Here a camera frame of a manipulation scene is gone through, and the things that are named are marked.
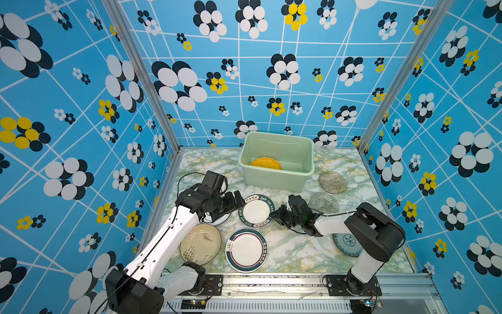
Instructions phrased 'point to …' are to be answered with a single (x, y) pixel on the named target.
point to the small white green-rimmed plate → (256, 210)
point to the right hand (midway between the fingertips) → (270, 213)
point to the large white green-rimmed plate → (246, 250)
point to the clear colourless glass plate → (353, 203)
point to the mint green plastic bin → (295, 154)
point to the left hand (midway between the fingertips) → (240, 204)
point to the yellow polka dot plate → (266, 162)
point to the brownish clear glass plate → (333, 182)
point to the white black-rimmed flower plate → (207, 219)
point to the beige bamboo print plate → (202, 245)
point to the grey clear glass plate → (324, 203)
